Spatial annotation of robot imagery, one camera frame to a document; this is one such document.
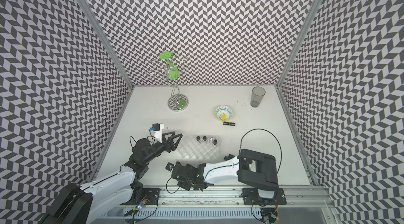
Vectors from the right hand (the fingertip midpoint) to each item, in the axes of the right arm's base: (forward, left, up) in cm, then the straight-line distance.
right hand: (183, 176), depth 80 cm
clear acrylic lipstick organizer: (+14, -9, +1) cm, 17 cm away
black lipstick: (+29, -25, +3) cm, 39 cm away
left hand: (+17, +2, +13) cm, 21 cm away
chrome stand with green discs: (+48, +8, +31) cm, 58 cm away
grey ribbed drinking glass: (+43, -43, +14) cm, 63 cm away
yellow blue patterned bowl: (+38, -22, +3) cm, 44 cm away
